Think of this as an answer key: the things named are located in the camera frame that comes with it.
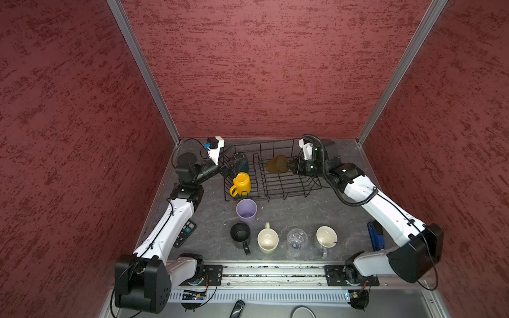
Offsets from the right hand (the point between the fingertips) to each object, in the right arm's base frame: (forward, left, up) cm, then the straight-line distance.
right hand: (286, 168), depth 76 cm
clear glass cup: (-20, -5, -25) cm, 32 cm away
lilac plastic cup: (-10, +17, -15) cm, 25 cm away
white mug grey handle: (-20, -17, -23) cm, 35 cm away
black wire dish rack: (+12, +11, -19) cm, 25 cm away
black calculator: (-14, +43, -23) cm, 50 cm away
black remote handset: (-43, +19, -20) cm, 51 cm away
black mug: (-18, +19, -22) cm, 35 cm away
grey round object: (-44, -3, -24) cm, 51 cm away
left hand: (+1, +18, +7) cm, 20 cm away
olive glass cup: (0, +3, +2) cm, 4 cm away
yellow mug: (+2, +19, -14) cm, 24 cm away
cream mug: (-21, +8, -23) cm, 32 cm away
